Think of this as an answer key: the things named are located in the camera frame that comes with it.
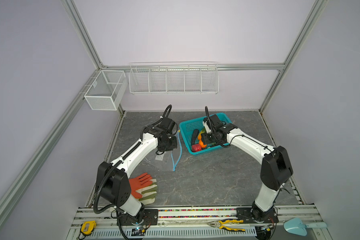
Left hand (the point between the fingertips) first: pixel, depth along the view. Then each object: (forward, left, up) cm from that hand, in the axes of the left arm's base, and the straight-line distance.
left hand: (173, 148), depth 82 cm
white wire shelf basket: (+44, -2, +16) cm, 47 cm away
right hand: (+7, -20, -3) cm, 21 cm away
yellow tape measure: (-33, +42, -12) cm, 54 cm away
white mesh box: (+45, +45, +8) cm, 64 cm away
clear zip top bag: (-3, +4, -6) cm, 9 cm away
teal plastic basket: (+21, -8, -9) cm, 24 cm away
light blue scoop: (-38, -57, -14) cm, 70 cm away
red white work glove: (-16, +18, -14) cm, 28 cm away
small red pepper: (+4, -14, -7) cm, 16 cm away
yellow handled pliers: (-35, -20, -12) cm, 42 cm away
